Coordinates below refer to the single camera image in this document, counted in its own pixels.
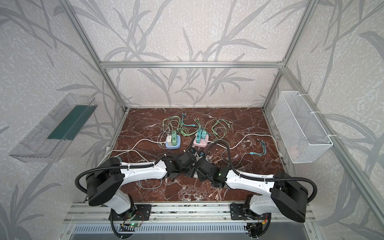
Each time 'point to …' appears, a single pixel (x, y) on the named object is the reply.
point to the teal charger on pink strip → (200, 134)
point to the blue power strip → (169, 145)
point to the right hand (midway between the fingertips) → (200, 164)
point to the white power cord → (132, 150)
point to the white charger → (168, 138)
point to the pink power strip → (203, 142)
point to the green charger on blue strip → (174, 138)
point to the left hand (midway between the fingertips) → (194, 164)
